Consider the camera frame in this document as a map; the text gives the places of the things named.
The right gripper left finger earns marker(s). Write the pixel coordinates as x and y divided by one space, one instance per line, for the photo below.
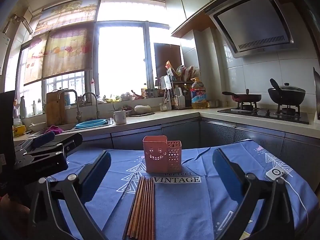
47 220

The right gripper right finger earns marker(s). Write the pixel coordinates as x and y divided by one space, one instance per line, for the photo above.
275 219

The brown wooden chopstick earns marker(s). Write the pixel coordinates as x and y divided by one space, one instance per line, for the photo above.
134 206

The reddish wooden chopstick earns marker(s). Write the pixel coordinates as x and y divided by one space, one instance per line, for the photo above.
145 222

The left hand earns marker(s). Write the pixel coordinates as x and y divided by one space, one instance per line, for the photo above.
16 214

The magenta cloth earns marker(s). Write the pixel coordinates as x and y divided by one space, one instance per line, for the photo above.
55 129

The yellow container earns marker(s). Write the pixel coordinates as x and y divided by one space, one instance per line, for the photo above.
19 130

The white timer device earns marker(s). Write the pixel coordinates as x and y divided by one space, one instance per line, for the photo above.
275 173

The left steel faucet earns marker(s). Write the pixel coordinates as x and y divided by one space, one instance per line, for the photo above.
73 101

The steel faucet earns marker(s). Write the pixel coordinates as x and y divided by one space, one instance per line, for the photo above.
94 101
73 101

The blue patterned tablecloth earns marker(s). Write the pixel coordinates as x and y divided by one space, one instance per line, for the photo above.
194 203

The wooden cutting board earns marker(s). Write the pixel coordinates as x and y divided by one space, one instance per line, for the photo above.
55 108

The blue plastic basin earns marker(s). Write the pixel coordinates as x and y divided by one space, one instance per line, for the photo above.
91 123

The right steel faucet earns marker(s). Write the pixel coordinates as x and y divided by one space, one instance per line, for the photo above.
94 101

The pink plastic utensil holder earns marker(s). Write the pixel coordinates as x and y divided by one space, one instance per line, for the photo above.
162 155

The white mug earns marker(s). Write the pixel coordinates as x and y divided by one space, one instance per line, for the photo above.
119 117

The red frying pan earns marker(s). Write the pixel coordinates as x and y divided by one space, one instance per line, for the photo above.
245 98

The black gas stove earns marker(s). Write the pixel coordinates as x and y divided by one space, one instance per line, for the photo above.
283 113

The cooking oil bottle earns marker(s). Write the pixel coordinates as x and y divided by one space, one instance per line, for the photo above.
198 94

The white jug bottle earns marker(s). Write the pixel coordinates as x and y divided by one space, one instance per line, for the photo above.
179 99

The black wok with lid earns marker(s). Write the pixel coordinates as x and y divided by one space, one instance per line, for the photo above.
286 95

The white radish on plate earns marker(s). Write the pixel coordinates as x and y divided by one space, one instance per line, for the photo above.
142 109

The patterned roller blind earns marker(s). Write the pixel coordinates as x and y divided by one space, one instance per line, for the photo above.
62 42

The snack packets pile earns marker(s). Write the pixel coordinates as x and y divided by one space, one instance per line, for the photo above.
182 73

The brown cardboard panel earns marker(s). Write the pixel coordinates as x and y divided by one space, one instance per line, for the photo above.
164 53

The range hood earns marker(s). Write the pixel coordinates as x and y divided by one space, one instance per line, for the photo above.
251 26

